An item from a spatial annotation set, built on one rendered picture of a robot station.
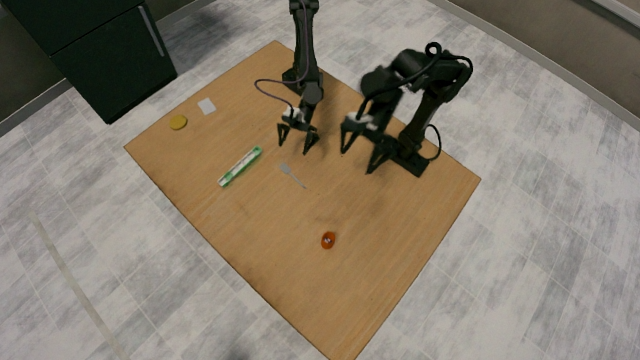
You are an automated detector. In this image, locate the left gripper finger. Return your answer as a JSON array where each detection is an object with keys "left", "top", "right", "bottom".
[
  {"left": 342, "top": 122, "right": 363, "bottom": 154},
  {"left": 368, "top": 145, "right": 398, "bottom": 174}
]

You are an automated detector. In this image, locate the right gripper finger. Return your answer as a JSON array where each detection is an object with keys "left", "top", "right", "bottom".
[
  {"left": 303, "top": 133, "right": 320, "bottom": 156},
  {"left": 277, "top": 124, "right": 291, "bottom": 148}
]

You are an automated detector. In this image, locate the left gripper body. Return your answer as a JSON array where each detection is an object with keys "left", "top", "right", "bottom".
[{"left": 359, "top": 101, "right": 397, "bottom": 151}]

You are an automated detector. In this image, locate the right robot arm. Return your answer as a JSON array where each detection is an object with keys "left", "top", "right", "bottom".
[{"left": 282, "top": 0, "right": 324, "bottom": 111}]

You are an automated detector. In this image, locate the orange translucent pill bottle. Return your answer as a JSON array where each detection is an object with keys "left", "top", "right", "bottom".
[{"left": 321, "top": 231, "right": 335, "bottom": 250}]

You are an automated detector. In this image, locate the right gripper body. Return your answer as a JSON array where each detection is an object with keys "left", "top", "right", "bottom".
[{"left": 281, "top": 105, "right": 319, "bottom": 137}]

